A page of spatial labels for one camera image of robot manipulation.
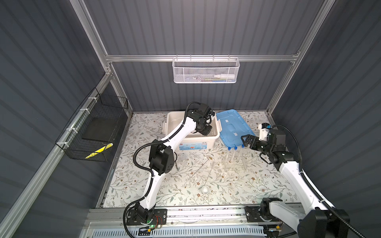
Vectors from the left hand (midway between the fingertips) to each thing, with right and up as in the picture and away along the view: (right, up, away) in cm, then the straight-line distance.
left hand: (206, 130), depth 92 cm
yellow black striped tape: (-50, -8, -27) cm, 57 cm away
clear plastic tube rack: (+18, -20, +1) cm, 27 cm away
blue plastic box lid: (+22, +2, +19) cm, 29 cm away
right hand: (+23, -5, -11) cm, 26 cm away
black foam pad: (-52, +1, -23) cm, 57 cm away
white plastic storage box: (-6, -7, -3) cm, 9 cm away
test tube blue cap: (+15, -9, -11) cm, 21 cm away
